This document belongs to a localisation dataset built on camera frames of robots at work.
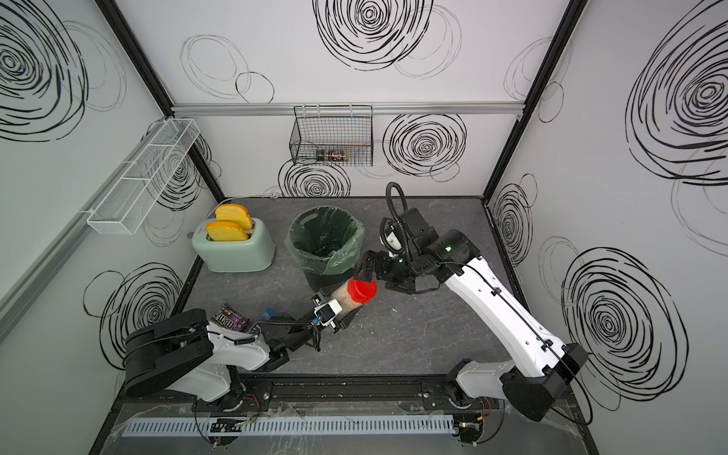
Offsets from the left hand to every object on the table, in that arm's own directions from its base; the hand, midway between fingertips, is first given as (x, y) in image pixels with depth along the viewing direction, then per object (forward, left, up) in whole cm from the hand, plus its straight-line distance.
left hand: (352, 291), depth 71 cm
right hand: (-1, -4, +7) cm, 8 cm away
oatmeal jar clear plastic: (-4, +2, +3) cm, 5 cm away
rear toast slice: (+24, +38, 0) cm, 45 cm away
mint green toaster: (+18, +33, -11) cm, 39 cm away
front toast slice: (+19, +39, -1) cm, 43 cm away
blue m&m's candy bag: (+2, +27, -20) cm, 34 cm away
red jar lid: (-4, -3, +7) cm, 8 cm away
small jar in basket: (+41, +9, +12) cm, 43 cm away
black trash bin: (+13, +11, -21) cm, 27 cm away
